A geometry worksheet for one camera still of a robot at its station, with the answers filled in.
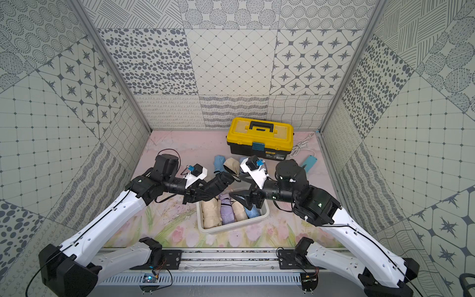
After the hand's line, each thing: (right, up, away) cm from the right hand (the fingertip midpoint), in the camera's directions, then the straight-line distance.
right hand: (237, 186), depth 60 cm
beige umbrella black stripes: (0, -16, +22) cm, 27 cm away
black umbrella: (-7, 0, +2) cm, 8 cm away
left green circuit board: (-36, -39, +12) cm, 54 cm away
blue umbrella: (+7, -17, +22) cm, 29 cm away
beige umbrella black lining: (-4, +3, +33) cm, 33 cm away
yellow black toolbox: (+14, +17, +36) cm, 43 cm away
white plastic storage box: (+10, -14, +13) cm, 21 cm away
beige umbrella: (-11, -15, +17) cm, 25 cm away
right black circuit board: (+28, -40, +12) cm, 51 cm away
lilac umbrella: (-6, -16, +25) cm, 30 cm away
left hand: (-10, -2, +9) cm, 13 cm away
